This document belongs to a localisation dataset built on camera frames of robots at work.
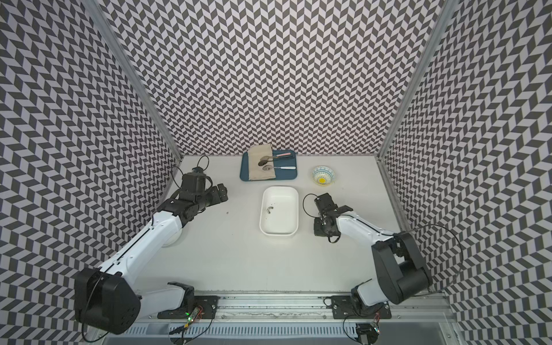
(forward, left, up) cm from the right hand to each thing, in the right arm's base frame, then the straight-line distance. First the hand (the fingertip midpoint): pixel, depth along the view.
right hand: (323, 234), depth 89 cm
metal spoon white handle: (+37, +24, 0) cm, 44 cm away
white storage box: (+11, +19, -1) cm, 22 cm away
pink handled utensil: (+41, +16, +7) cm, 44 cm away
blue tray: (+32, +18, 0) cm, 37 cm away
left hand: (+10, +43, +15) cm, 47 cm away
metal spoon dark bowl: (+41, +28, 0) cm, 50 cm away
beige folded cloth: (+48, +33, +1) cm, 58 cm away
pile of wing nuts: (+13, +24, -1) cm, 27 cm away
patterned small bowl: (+31, -4, 0) cm, 31 cm away
